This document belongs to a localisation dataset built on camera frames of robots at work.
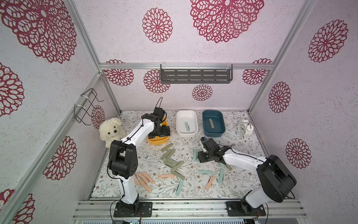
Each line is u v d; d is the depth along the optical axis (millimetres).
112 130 857
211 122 1126
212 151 701
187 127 1095
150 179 837
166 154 950
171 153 947
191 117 1165
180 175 857
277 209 758
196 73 922
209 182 833
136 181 832
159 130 780
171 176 855
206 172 877
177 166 890
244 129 983
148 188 814
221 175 855
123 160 498
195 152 966
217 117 1137
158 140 965
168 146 999
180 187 814
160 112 735
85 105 766
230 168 876
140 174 856
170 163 906
